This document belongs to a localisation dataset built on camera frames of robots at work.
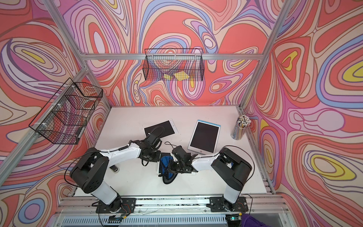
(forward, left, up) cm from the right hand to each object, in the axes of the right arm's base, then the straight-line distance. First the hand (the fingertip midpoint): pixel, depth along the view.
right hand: (168, 175), depth 85 cm
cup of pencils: (+24, -47, +12) cm, 54 cm away
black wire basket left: (+19, +53, +33) cm, 65 cm away
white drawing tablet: (+5, +5, +2) cm, 7 cm away
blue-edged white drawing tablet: (+25, -26, 0) cm, 36 cm away
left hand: (+10, +6, +2) cm, 11 cm away
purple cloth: (-24, -39, +5) cm, 46 cm away
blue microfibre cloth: (+7, +2, +5) cm, 9 cm away
